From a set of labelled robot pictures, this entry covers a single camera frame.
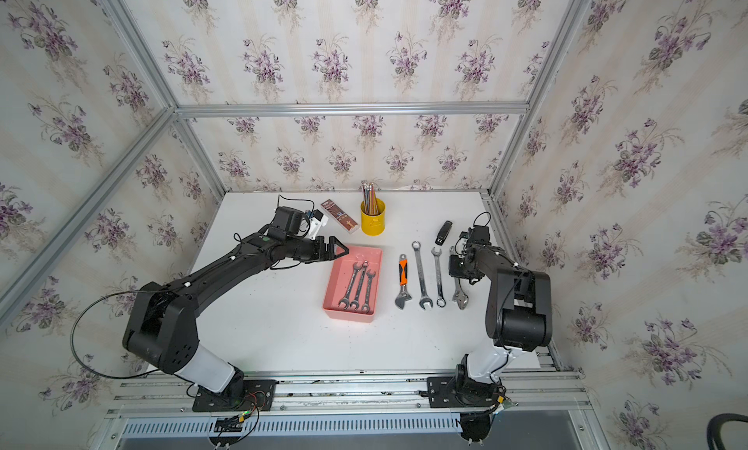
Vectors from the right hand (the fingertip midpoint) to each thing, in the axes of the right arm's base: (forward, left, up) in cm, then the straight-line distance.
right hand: (461, 269), depth 96 cm
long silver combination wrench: (-11, +13, -1) cm, 17 cm away
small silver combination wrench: (-12, +34, -1) cm, 36 cm away
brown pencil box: (+21, +43, +1) cm, 48 cm away
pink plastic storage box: (-4, +40, 0) cm, 41 cm away
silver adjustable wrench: (-11, +2, +2) cm, 11 cm away
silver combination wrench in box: (-11, +38, -1) cm, 40 cm away
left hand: (-4, +39, +15) cm, 42 cm away
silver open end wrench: (-14, +31, 0) cm, 34 cm away
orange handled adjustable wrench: (-2, +19, 0) cm, 20 cm away
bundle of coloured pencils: (+20, +31, +11) cm, 39 cm away
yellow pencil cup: (+15, +30, +5) cm, 34 cm away
